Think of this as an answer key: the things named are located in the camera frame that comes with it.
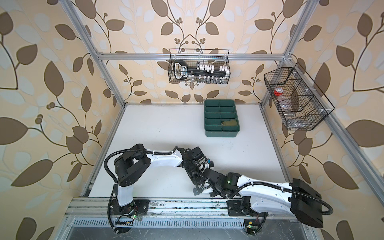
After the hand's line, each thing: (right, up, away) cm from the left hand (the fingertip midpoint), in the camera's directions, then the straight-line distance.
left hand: (204, 187), depth 79 cm
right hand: (+2, +3, +2) cm, 4 cm away
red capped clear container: (+41, +51, +2) cm, 65 cm away
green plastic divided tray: (+10, +42, +33) cm, 54 cm away
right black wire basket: (+47, +44, -6) cm, 65 cm away
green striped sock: (+19, +34, +23) cm, 45 cm away
